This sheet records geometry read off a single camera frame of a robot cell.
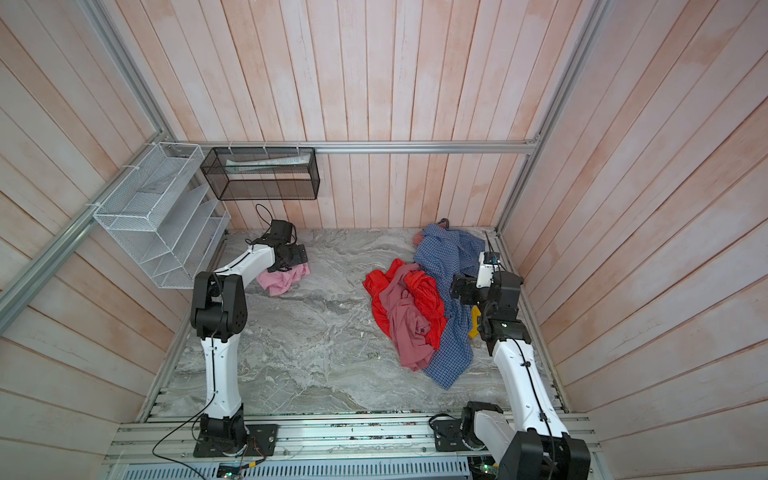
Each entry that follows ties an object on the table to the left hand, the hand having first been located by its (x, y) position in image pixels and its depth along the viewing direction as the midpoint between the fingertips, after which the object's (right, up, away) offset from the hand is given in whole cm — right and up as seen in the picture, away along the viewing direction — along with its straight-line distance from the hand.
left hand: (293, 261), depth 105 cm
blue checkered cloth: (+55, +3, -6) cm, 55 cm away
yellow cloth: (+61, -16, -15) cm, 65 cm away
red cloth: (+44, -9, -15) cm, 48 cm away
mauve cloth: (+40, -18, -19) cm, 48 cm away
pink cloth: (-3, -7, -4) cm, 9 cm away
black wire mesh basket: (-11, +32, -1) cm, 33 cm away
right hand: (+57, -3, -24) cm, 62 cm away
